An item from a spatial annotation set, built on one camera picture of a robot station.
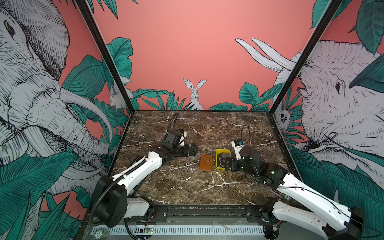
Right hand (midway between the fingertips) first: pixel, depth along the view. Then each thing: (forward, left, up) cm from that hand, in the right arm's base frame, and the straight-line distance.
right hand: (227, 156), depth 74 cm
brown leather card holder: (+5, +10, -17) cm, 20 cm away
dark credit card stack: (+7, 0, -17) cm, 19 cm away
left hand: (+7, +18, -3) cm, 19 cm away
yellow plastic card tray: (+13, 0, -17) cm, 21 cm away
